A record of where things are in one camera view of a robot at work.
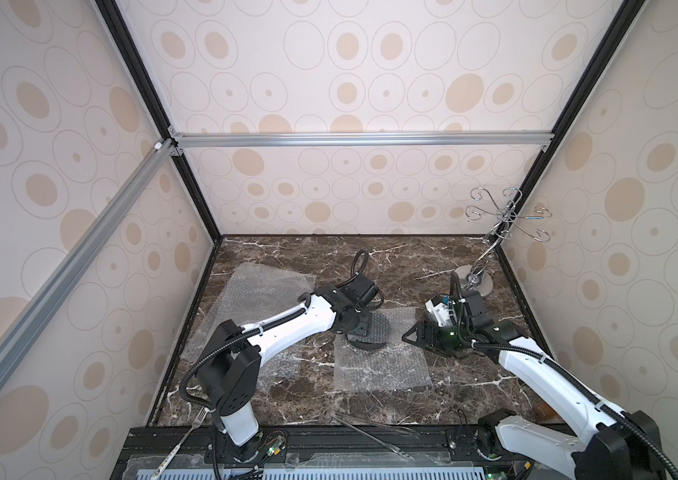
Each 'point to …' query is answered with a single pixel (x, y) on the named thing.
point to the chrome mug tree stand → (477, 280)
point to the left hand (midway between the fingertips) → (367, 326)
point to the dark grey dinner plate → (377, 334)
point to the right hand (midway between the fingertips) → (421, 339)
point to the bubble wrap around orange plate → (251, 292)
